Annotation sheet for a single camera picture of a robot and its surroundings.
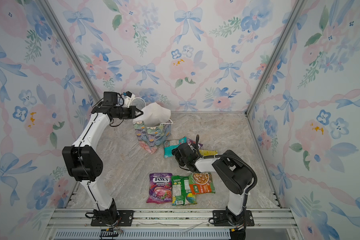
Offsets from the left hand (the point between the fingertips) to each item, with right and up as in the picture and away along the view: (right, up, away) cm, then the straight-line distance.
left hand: (143, 111), depth 86 cm
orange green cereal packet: (+33, -41, -2) cm, 53 cm away
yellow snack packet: (+39, -25, +8) cm, 47 cm away
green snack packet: (+22, -45, -7) cm, 50 cm away
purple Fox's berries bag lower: (+11, -42, -6) cm, 44 cm away
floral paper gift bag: (+7, -9, -7) cm, 13 cm away
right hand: (+16, -25, +8) cm, 31 cm away
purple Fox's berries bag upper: (+30, -21, +13) cm, 39 cm away
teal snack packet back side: (+15, -21, +12) cm, 28 cm away
